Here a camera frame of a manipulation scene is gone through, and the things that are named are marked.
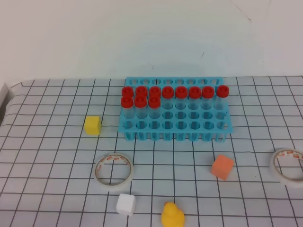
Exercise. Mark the clear tube red cap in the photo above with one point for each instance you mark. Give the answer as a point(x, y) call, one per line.
point(167, 97)
point(181, 96)
point(127, 91)
point(155, 91)
point(194, 97)
point(141, 106)
point(141, 91)
point(127, 105)
point(154, 106)

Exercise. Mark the blue test tube rack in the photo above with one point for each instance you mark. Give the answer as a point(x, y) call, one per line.
point(180, 124)

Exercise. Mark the clear tube in rack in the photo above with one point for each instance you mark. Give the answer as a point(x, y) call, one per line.
point(222, 93)
point(207, 96)

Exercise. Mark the white grid-pattern cloth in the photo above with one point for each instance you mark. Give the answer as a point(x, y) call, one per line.
point(47, 159)

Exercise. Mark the yellow foam cube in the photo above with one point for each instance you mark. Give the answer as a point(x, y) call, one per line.
point(92, 125)

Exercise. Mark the white adhesive tape roll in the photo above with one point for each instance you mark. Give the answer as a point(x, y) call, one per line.
point(106, 159)
point(284, 152)

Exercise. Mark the orange foam cube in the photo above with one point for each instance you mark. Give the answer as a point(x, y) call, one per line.
point(222, 167)

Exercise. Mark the white foam cube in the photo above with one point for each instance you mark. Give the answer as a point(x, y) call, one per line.
point(126, 204)

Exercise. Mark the yellow rubber duck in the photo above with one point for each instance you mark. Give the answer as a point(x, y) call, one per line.
point(172, 216)

